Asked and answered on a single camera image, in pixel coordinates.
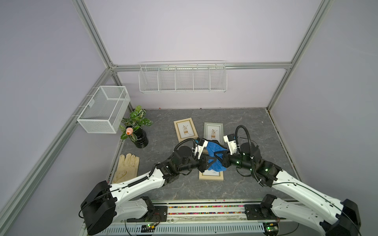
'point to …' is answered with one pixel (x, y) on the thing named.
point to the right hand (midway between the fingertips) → (213, 152)
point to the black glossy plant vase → (142, 139)
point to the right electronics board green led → (270, 228)
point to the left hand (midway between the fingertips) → (215, 160)
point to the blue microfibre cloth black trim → (213, 146)
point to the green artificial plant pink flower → (135, 122)
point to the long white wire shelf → (184, 76)
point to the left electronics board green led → (148, 228)
